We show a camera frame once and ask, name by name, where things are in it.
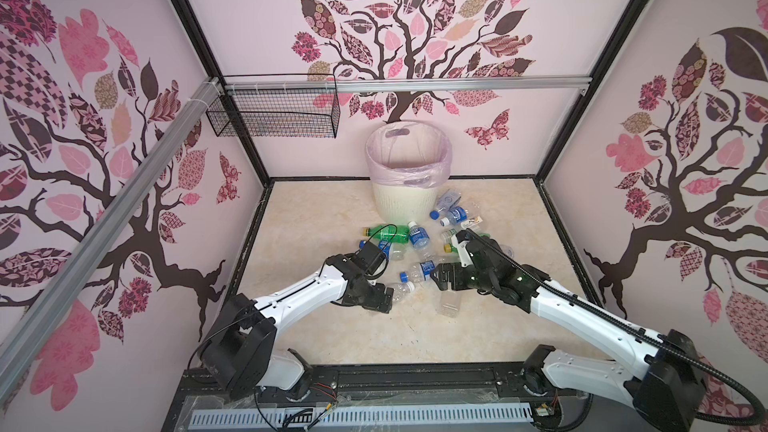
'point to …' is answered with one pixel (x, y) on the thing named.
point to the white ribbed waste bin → (401, 205)
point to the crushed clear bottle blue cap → (447, 198)
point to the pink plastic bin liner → (409, 153)
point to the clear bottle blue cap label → (393, 251)
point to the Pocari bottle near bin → (457, 215)
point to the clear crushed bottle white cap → (403, 290)
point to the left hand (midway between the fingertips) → (375, 308)
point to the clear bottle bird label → (472, 223)
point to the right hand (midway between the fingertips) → (442, 269)
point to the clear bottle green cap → (449, 303)
